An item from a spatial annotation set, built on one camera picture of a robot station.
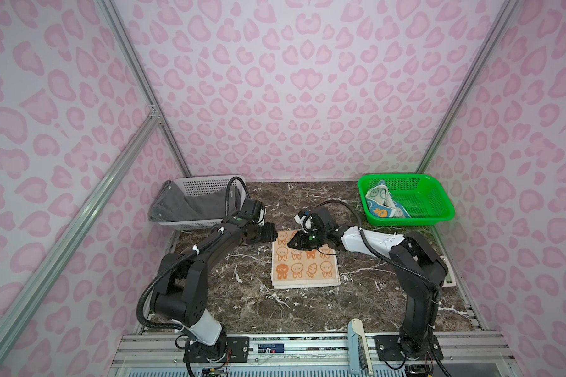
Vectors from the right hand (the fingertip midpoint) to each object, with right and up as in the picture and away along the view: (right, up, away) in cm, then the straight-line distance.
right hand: (291, 242), depth 87 cm
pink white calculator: (+57, -13, -4) cm, 58 cm away
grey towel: (-51, +14, +12) cm, 54 cm away
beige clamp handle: (+20, -25, -14) cm, 35 cm away
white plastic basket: (-50, +23, +34) cm, 65 cm away
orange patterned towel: (+1, -10, +3) cm, 11 cm away
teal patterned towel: (+39, +15, +16) cm, 45 cm away
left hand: (-7, +4, +2) cm, 8 cm away
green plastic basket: (+63, +17, +24) cm, 69 cm away
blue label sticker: (-6, -30, -15) cm, 34 cm away
